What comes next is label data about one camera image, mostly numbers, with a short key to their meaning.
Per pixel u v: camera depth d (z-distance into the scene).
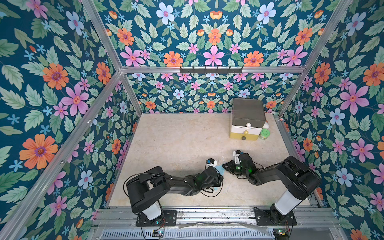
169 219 0.73
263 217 0.74
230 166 0.82
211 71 0.94
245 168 0.74
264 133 1.01
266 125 1.08
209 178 0.65
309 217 0.75
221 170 0.90
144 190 0.45
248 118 0.90
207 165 0.78
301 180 0.47
